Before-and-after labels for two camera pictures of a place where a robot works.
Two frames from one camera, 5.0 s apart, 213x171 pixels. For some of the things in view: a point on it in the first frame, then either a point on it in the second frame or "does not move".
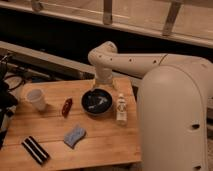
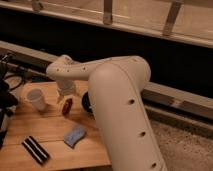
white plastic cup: [36, 98] does not move
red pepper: [68, 103] does not move
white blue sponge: [70, 138] does not move
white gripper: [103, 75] to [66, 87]
